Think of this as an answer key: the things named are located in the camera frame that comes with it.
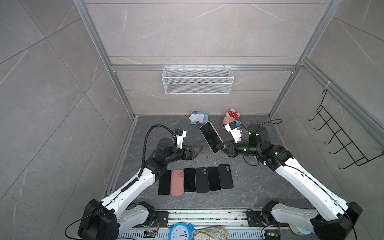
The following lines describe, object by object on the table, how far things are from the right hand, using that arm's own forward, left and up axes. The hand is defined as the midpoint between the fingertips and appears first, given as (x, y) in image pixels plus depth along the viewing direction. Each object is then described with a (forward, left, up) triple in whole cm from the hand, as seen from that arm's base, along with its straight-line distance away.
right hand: (217, 145), depth 68 cm
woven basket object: (-32, +2, -25) cm, 40 cm away
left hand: (+3, +9, -5) cm, 11 cm away
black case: (-3, -8, -30) cm, 31 cm away
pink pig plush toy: (+40, -17, -22) cm, 49 cm away
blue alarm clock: (-31, +18, -26) cm, 44 cm away
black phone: (-6, +14, -26) cm, 30 cm away
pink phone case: (-10, +21, -29) cm, 37 cm away
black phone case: (-5, +7, -28) cm, 29 cm away
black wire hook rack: (+3, -57, +3) cm, 57 cm away
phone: (-8, +29, -27) cm, 40 cm away
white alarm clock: (-32, -36, -25) cm, 54 cm away
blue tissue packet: (+39, +7, -22) cm, 46 cm away
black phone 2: (-5, -1, -32) cm, 33 cm away
